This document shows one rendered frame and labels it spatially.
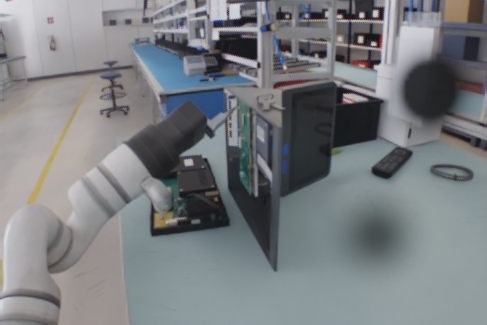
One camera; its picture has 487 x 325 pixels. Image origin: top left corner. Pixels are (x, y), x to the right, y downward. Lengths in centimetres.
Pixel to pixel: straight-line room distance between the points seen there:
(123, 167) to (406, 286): 41
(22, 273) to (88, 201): 12
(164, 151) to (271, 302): 24
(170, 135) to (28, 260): 24
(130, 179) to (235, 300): 21
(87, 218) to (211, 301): 19
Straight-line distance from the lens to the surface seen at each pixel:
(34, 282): 41
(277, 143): 35
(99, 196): 43
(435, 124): 99
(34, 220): 43
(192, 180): 63
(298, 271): 45
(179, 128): 45
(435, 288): 48
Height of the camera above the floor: 131
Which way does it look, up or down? 21 degrees down
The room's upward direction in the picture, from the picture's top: 1 degrees counter-clockwise
